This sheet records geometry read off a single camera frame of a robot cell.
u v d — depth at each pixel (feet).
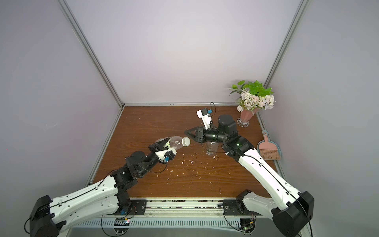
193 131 2.04
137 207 2.40
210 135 1.86
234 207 2.40
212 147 2.90
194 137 1.97
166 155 1.90
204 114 1.96
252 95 2.79
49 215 1.35
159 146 2.08
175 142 2.24
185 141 2.06
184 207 2.47
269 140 3.11
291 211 1.19
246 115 3.13
